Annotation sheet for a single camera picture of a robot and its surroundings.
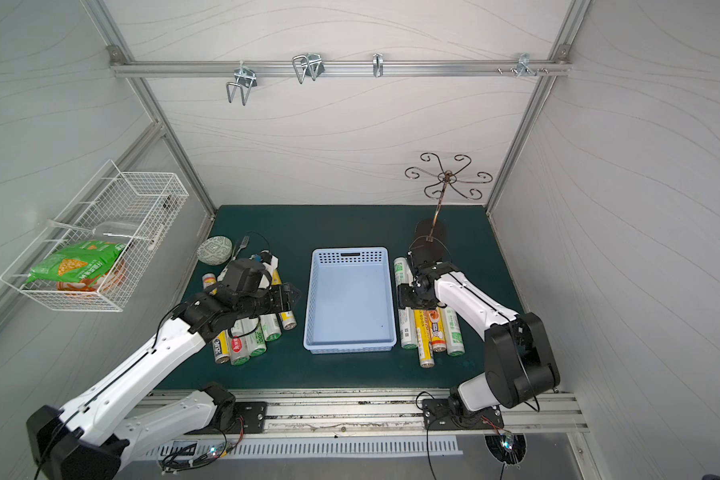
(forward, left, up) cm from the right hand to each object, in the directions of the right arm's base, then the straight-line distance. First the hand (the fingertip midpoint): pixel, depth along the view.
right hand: (409, 300), depth 88 cm
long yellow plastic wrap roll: (-6, +37, -2) cm, 37 cm away
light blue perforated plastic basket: (0, +18, -3) cm, 18 cm away
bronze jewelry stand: (+28, -9, -3) cm, 30 cm away
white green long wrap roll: (+10, +1, -2) cm, 10 cm away
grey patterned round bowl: (+18, +68, -2) cm, 71 cm away
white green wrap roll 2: (-10, -13, -2) cm, 16 cm away
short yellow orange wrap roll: (-7, -9, -4) cm, 12 cm away
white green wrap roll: (-13, +43, -1) cm, 45 cm away
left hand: (-7, +31, +13) cm, 34 cm away
